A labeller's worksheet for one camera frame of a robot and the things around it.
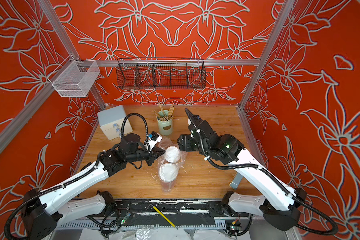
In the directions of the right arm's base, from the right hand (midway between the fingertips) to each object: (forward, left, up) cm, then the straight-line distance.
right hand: (182, 138), depth 65 cm
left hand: (-1, +9, -9) cm, 12 cm away
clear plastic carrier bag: (+3, +9, -9) cm, 13 cm away
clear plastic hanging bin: (+42, +69, +4) cm, 80 cm away
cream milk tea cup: (-1, +5, -13) cm, 14 cm away
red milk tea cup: (-13, +6, -10) cm, 17 cm away
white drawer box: (+20, +44, -13) cm, 50 cm away
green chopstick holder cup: (+22, +11, -17) cm, 30 cm away
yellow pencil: (-30, +4, -30) cm, 42 cm away
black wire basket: (+53, +26, 0) cm, 59 cm away
